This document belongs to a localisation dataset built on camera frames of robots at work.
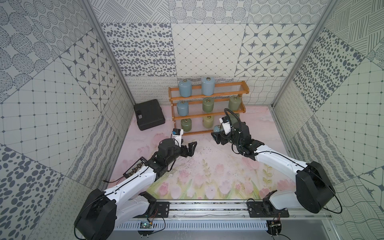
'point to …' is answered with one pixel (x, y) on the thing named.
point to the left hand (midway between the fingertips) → (194, 142)
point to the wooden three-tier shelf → (198, 109)
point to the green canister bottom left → (186, 124)
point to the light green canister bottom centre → (208, 121)
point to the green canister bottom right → (233, 118)
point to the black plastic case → (149, 114)
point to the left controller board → (145, 225)
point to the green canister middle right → (234, 102)
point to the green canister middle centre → (207, 104)
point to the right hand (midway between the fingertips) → (218, 131)
